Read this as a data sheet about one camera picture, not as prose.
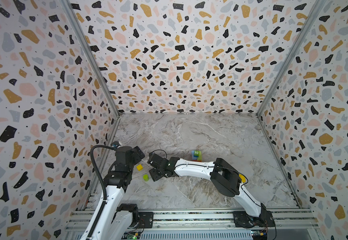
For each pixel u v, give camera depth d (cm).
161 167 69
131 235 70
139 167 91
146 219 73
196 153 91
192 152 94
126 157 56
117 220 57
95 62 90
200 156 93
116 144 67
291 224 75
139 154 72
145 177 85
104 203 46
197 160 92
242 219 73
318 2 70
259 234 72
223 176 57
